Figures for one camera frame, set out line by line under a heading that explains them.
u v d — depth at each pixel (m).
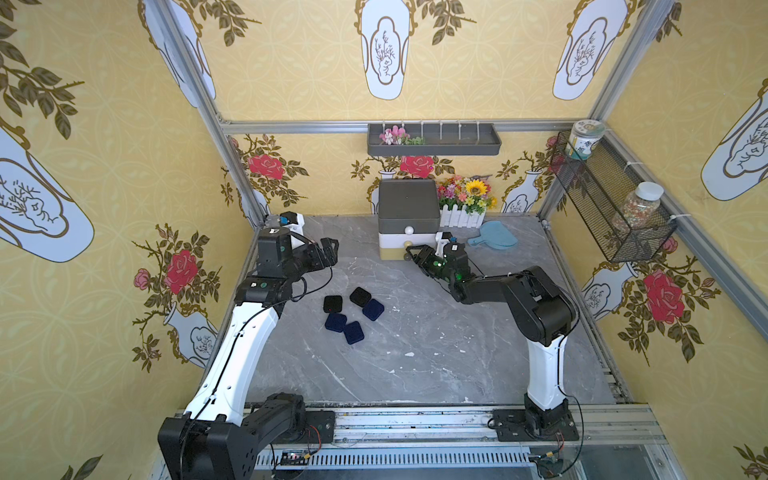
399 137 0.88
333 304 0.95
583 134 0.84
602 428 0.74
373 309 0.93
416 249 0.94
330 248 0.68
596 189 0.90
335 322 0.92
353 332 0.90
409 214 0.92
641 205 0.65
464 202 1.07
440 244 0.92
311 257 0.66
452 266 0.79
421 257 0.89
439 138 0.92
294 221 0.65
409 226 0.95
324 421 0.75
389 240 1.01
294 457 0.73
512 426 0.73
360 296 0.97
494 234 1.18
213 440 0.38
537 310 0.55
